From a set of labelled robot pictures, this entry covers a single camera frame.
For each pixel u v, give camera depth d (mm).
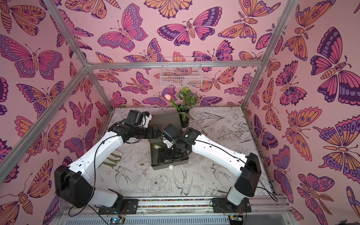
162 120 818
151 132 714
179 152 593
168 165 713
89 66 925
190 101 884
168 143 656
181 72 952
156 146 800
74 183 398
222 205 730
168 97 895
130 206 731
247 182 398
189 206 744
